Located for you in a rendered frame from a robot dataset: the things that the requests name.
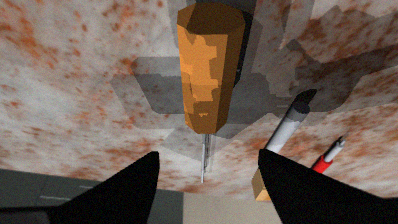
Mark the orange-brown hook pick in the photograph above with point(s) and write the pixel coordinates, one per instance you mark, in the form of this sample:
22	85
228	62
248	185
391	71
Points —
210	38

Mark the red-handled screwdriver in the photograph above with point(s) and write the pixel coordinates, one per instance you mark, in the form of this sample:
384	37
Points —
326	160

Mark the grey cylinder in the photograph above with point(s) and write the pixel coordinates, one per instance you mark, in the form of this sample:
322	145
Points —
290	123

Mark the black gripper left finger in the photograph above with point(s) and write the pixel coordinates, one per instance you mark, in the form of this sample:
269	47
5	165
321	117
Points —
124	198

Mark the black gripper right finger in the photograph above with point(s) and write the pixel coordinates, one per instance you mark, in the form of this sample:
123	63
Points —
301	195

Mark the tan cardboard box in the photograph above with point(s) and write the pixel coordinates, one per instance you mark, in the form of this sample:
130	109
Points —
260	192

